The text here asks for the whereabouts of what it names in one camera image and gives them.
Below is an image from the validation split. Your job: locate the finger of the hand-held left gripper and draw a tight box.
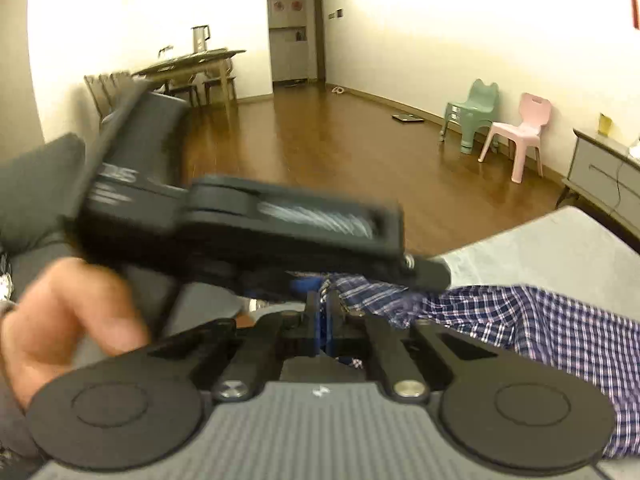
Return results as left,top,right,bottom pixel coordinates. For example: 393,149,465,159
285,279,322,306
394,254,452,292

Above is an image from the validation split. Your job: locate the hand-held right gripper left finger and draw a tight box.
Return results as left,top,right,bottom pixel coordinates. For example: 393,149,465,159
146,290,327,404

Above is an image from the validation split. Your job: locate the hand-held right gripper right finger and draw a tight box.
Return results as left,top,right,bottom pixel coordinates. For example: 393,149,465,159
326,290,502,405

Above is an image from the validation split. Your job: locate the blue plaid shirt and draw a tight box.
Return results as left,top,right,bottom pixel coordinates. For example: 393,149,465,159
327,272,640,461

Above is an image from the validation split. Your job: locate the person's left hand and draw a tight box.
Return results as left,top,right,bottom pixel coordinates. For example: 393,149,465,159
0,259,152,404

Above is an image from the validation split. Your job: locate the wooden dining chair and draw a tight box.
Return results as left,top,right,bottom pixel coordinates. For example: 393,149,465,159
202,57,237,106
84,75,108,121
98,73,122,111
165,82,201,108

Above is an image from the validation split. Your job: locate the green plastic child chair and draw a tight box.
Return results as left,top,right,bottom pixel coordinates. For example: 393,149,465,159
440,78,501,155

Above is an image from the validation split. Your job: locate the pink plastic child chair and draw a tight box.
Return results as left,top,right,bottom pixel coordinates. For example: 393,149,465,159
477,92,552,184

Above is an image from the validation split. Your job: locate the dark dining table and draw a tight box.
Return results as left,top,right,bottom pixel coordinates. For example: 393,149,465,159
131,49,247,111

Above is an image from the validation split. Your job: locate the white hallway cabinet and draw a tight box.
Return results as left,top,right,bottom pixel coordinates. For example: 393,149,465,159
270,27,308,82

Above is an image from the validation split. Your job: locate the grey sofa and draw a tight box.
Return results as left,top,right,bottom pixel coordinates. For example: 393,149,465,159
0,132,106,261

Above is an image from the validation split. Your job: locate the grey television cabinet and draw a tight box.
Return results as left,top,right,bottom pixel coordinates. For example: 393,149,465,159
556,127,640,253

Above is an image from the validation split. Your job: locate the black power cable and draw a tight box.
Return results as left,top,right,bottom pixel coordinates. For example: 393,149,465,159
587,160,626,206

